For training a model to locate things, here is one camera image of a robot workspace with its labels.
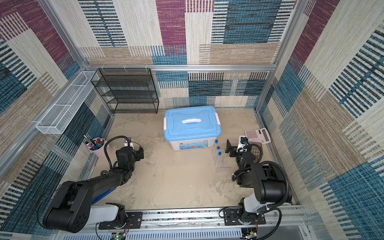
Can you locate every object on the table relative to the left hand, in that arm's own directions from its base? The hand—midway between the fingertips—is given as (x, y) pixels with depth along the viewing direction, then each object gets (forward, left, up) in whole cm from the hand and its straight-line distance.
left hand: (131, 145), depth 90 cm
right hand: (+1, -62, +2) cm, 62 cm away
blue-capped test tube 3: (-10, -50, +6) cm, 52 cm away
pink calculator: (+11, -82, -6) cm, 83 cm away
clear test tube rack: (-12, -54, -6) cm, 56 cm away
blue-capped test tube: (-2, -50, +1) cm, 50 cm away
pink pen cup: (-2, +19, +2) cm, 19 cm away
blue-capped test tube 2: (-7, -50, +6) cm, 51 cm away
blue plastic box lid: (+10, -32, +9) cm, 34 cm away
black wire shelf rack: (+41, +10, +9) cm, 43 cm away
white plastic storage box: (+1, -37, -2) cm, 37 cm away
